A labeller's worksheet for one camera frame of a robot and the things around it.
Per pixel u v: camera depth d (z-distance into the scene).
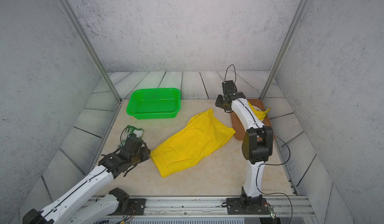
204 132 0.96
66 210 0.41
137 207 0.73
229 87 0.73
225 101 0.68
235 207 0.72
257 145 0.52
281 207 0.74
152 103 1.23
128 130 1.01
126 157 0.59
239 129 1.01
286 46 0.89
